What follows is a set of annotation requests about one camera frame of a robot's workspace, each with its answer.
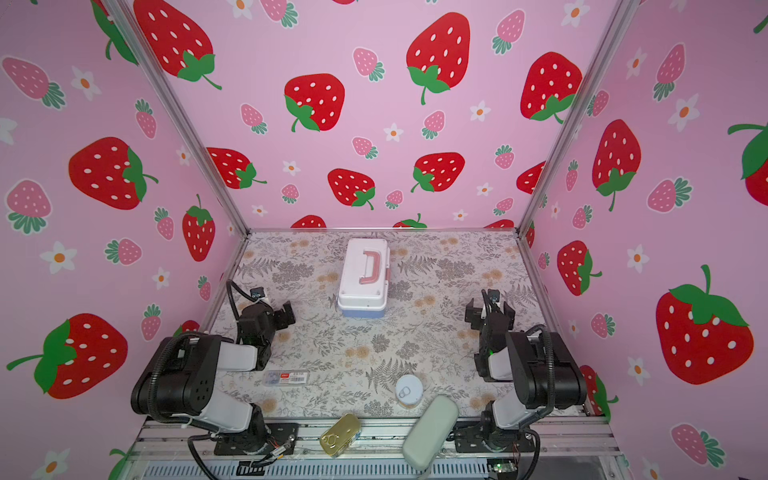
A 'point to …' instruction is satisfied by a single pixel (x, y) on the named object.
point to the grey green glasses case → (430, 432)
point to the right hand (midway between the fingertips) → (490, 300)
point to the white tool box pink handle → (364, 277)
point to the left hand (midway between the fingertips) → (275, 304)
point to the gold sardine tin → (341, 435)
